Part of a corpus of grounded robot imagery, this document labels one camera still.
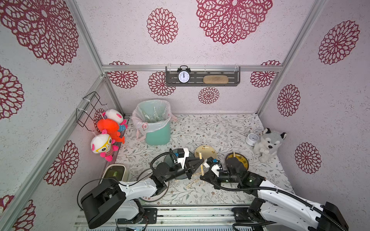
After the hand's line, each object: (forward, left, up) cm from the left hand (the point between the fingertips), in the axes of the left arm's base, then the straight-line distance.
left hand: (204, 162), depth 70 cm
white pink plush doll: (+35, +55, -3) cm, 66 cm away
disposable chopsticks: (+15, -23, -21) cm, 35 cm away
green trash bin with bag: (+37, +32, -9) cm, 50 cm away
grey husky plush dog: (+15, -40, -6) cm, 43 cm away
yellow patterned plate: (+13, -28, -21) cm, 37 cm away
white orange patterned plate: (-15, +21, -2) cm, 26 cm away
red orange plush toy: (+25, +55, -4) cm, 60 cm away
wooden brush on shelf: (+50, -10, +13) cm, 52 cm away
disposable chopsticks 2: (-2, +1, -1) cm, 3 cm away
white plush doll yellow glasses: (+13, +55, -2) cm, 56 cm away
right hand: (-4, +2, -6) cm, 8 cm away
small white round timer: (+26, -38, -19) cm, 50 cm away
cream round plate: (+20, -6, -24) cm, 32 cm away
